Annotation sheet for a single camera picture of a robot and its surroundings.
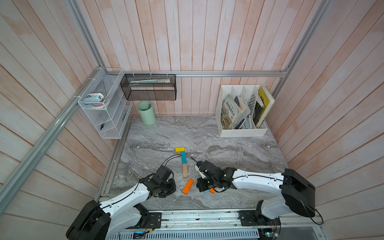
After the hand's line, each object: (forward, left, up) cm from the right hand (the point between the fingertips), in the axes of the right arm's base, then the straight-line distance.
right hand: (196, 185), depth 81 cm
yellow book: (+49, -46, +20) cm, 70 cm away
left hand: (-2, +11, -4) cm, 12 cm away
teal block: (+19, +8, -3) cm, 20 cm away
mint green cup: (+48, +36, +11) cm, 61 cm away
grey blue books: (+42, -34, +7) cm, 55 cm away
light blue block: (-5, -5, +8) cm, 11 cm away
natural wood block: (+11, +7, -3) cm, 13 cm away
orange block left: (0, +5, -3) cm, 6 cm away
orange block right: (-5, -7, +9) cm, 13 cm away
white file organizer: (+58, -37, +20) cm, 71 cm away
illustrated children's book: (+46, -24, +12) cm, 53 cm away
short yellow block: (+26, +11, -4) cm, 28 cm away
